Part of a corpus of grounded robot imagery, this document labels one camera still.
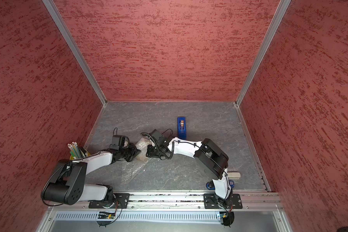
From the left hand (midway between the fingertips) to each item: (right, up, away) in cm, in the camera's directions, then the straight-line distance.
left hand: (141, 152), depth 91 cm
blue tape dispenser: (+26, +15, +8) cm, 31 cm away
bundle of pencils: (-33, +5, -13) cm, 36 cm away
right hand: (+6, -2, -6) cm, 8 cm away
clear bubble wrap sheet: (-4, -9, -6) cm, 11 cm away
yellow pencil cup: (-36, 0, -12) cm, 38 cm away
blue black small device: (+41, -14, -14) cm, 46 cm away
